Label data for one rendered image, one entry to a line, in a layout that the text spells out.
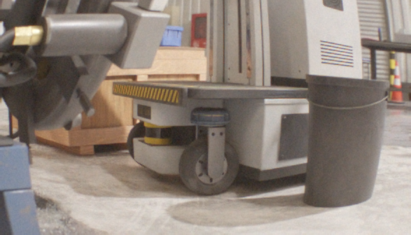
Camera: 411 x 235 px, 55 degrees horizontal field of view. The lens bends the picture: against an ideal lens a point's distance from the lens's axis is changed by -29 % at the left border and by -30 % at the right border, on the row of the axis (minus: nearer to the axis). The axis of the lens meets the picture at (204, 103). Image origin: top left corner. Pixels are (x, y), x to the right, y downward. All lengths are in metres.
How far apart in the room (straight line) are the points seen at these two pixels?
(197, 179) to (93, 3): 0.75
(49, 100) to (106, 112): 1.20
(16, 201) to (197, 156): 0.88
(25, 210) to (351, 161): 0.90
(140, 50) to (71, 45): 0.17
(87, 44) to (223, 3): 1.18
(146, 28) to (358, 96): 0.62
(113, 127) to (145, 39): 1.42
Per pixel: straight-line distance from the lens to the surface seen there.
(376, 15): 9.56
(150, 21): 0.89
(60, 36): 0.78
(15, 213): 0.79
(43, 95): 1.13
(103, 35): 0.84
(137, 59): 0.91
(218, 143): 1.52
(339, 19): 1.84
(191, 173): 1.52
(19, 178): 0.78
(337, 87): 1.29
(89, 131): 2.19
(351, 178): 1.33
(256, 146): 1.55
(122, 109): 2.35
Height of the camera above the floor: 0.37
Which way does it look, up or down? 4 degrees down
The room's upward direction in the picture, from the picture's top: 1 degrees clockwise
